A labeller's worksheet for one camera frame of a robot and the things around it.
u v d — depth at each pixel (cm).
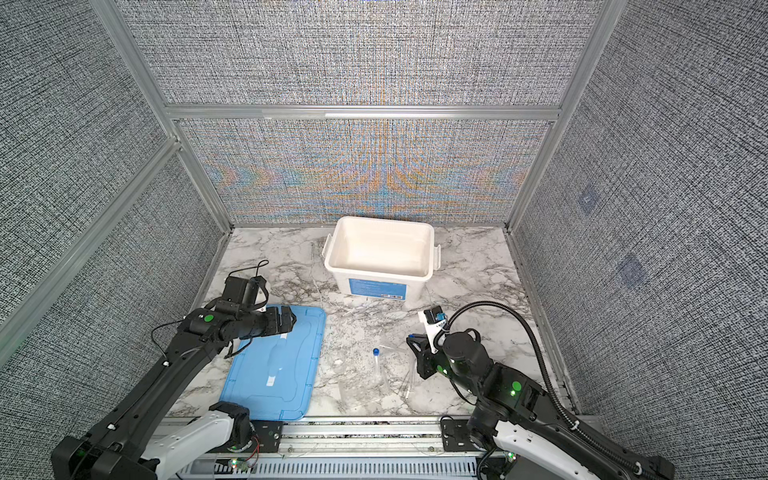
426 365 61
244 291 61
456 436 73
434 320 60
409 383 82
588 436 45
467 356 50
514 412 48
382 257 107
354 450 73
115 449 38
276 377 82
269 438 73
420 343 63
